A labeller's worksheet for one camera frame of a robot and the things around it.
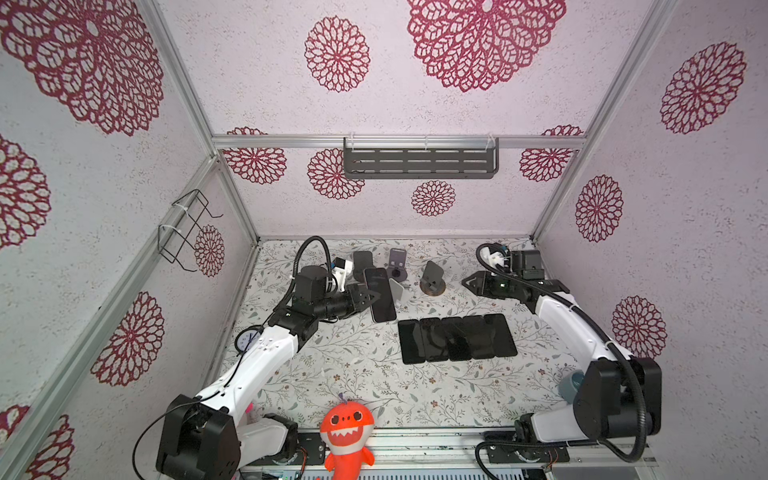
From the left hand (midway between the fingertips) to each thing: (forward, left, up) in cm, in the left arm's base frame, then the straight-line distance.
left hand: (378, 301), depth 76 cm
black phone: (-2, -1, +1) cm, 2 cm away
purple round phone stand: (+28, +6, -16) cm, 32 cm away
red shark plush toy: (-26, +8, -14) cm, 31 cm away
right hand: (+9, -26, -3) cm, 27 cm away
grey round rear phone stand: (+26, -7, -17) cm, 32 cm away
